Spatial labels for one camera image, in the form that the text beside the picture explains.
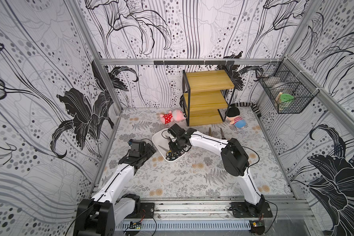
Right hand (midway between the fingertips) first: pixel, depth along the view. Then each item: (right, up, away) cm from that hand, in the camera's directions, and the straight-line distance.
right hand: (173, 147), depth 94 cm
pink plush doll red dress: (+2, +21, +13) cm, 25 cm away
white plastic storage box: (-9, +4, +7) cm, 12 cm away
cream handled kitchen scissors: (+26, +8, +11) cm, 29 cm away
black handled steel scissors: (+35, +5, +8) cm, 36 cm away
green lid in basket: (+63, +30, -14) cm, 71 cm away
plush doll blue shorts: (+44, +20, +13) cm, 50 cm away
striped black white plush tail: (+60, +31, +25) cm, 72 cm away
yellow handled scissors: (-2, -4, -3) cm, 5 cm away
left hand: (-12, -3, -6) cm, 14 cm away
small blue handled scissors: (-1, -6, -5) cm, 8 cm away
